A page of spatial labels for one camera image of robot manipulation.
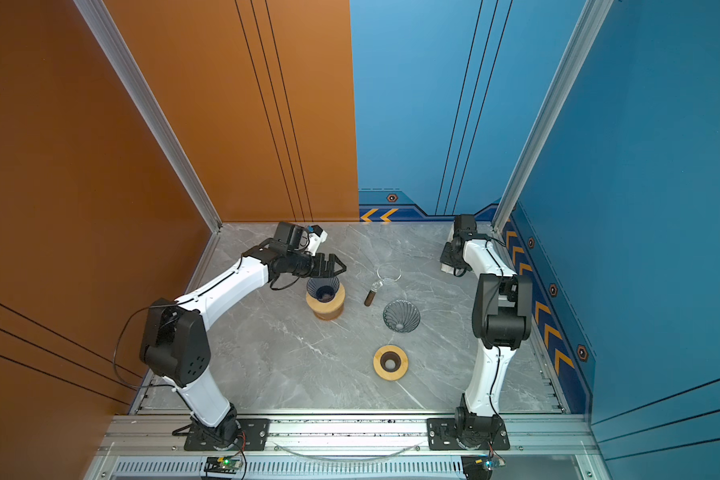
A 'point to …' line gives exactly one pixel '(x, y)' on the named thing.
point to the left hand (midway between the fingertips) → (337, 266)
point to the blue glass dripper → (323, 289)
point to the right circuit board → (480, 467)
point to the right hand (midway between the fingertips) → (451, 258)
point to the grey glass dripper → (401, 316)
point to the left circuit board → (223, 464)
